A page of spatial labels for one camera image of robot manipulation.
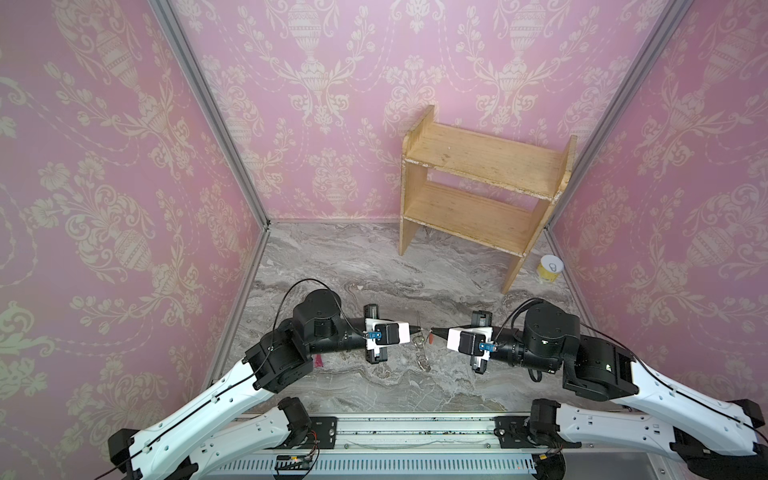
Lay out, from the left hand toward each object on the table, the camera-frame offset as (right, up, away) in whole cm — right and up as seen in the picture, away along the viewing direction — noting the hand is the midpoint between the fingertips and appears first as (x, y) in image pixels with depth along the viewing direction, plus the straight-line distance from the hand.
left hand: (415, 328), depth 56 cm
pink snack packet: (-25, -17, +29) cm, 42 cm away
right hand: (+4, +1, -1) cm, 4 cm away
